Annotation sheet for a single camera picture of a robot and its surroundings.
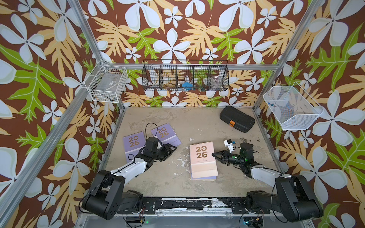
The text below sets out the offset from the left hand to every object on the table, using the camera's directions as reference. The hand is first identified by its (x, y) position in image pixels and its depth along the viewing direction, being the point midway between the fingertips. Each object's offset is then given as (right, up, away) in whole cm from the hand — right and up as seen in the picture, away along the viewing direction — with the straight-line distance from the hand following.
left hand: (176, 148), depth 87 cm
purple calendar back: (-8, +7, +15) cm, 18 cm away
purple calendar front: (+16, -16, -6) cm, 24 cm away
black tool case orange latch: (+47, +17, +18) cm, 53 cm away
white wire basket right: (+69, +24, -5) cm, 74 cm away
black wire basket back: (+4, +49, +11) cm, 50 cm away
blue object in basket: (+7, +40, +7) cm, 42 cm away
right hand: (+22, -3, -4) cm, 22 cm away
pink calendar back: (+16, -8, -5) cm, 18 cm away
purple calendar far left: (-30, +1, +10) cm, 32 cm away
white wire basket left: (-43, +40, 0) cm, 59 cm away
